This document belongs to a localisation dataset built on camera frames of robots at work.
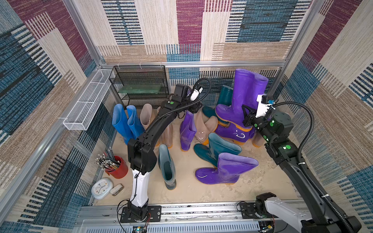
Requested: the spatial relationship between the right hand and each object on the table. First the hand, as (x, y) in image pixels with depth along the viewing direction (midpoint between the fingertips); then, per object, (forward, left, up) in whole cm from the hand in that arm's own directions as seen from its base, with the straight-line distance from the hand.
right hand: (244, 107), depth 68 cm
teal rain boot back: (+27, +2, -17) cm, 32 cm away
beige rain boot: (+10, +51, -13) cm, 53 cm away
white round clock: (-25, +73, -34) cm, 85 cm away
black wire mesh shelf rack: (+42, +59, -9) cm, 73 cm away
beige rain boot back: (+10, +16, -27) cm, 33 cm away
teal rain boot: (-12, +12, -12) cm, 21 cm away
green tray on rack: (+32, +49, -13) cm, 60 cm away
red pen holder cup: (-19, +62, -27) cm, 70 cm away
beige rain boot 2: (0, +39, -24) cm, 46 cm away
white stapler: (-26, +65, -34) cm, 78 cm away
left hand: (+14, +19, -9) cm, 26 cm away
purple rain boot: (+6, -4, -30) cm, 31 cm away
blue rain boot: (+1, +55, -10) cm, 56 cm away
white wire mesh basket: (+14, +93, -18) cm, 95 cm away
